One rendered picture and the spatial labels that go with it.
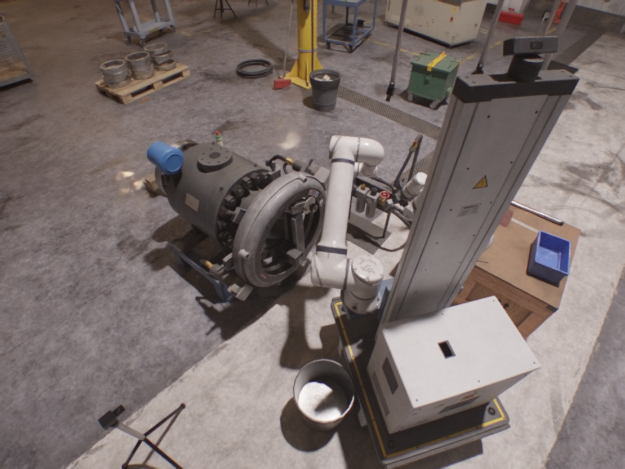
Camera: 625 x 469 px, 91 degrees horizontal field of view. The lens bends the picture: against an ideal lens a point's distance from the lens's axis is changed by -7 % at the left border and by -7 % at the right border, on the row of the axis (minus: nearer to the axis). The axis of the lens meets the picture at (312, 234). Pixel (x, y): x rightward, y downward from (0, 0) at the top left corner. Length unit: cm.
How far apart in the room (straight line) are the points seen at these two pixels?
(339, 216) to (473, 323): 75
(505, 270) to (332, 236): 121
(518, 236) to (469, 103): 177
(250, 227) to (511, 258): 165
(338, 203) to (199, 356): 139
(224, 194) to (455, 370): 146
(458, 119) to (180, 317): 216
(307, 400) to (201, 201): 130
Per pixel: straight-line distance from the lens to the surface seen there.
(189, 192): 217
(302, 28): 522
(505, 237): 254
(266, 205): 172
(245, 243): 174
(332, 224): 156
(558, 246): 260
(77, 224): 363
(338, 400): 204
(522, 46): 96
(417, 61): 484
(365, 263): 154
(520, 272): 237
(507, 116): 102
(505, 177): 119
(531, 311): 244
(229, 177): 203
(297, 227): 195
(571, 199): 410
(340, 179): 159
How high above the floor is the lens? 209
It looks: 48 degrees down
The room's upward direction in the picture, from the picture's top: straight up
